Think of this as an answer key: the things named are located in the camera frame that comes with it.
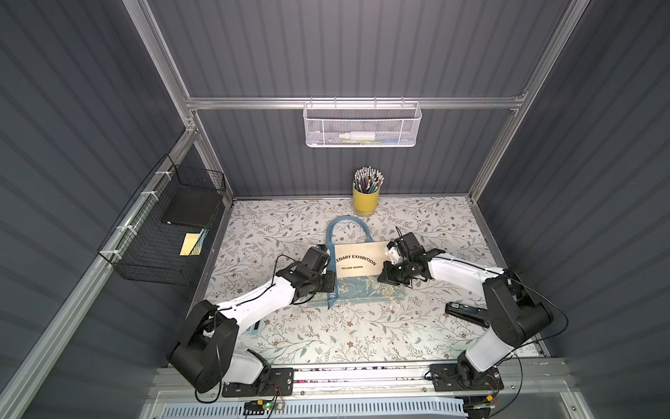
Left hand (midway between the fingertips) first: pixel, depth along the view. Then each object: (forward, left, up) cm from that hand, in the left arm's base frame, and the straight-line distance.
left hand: (335, 282), depth 86 cm
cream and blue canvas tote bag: (+10, -8, -7) cm, 14 cm away
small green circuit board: (-33, +21, -8) cm, 40 cm away
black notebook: (+20, +48, +16) cm, 55 cm away
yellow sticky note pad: (-2, +35, +26) cm, 44 cm away
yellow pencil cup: (+35, -12, +1) cm, 37 cm away
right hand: (+2, -15, -3) cm, 15 cm away
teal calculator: (-13, +25, -4) cm, 28 cm away
